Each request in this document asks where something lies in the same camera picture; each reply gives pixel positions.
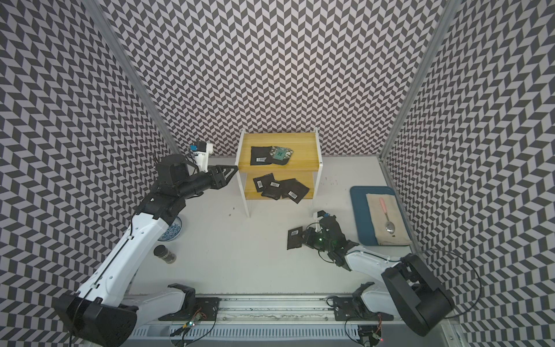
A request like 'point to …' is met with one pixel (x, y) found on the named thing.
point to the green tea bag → (280, 153)
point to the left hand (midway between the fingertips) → (233, 170)
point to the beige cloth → (401, 236)
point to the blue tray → (366, 231)
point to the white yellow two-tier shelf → (283, 166)
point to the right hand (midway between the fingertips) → (297, 239)
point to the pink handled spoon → (389, 225)
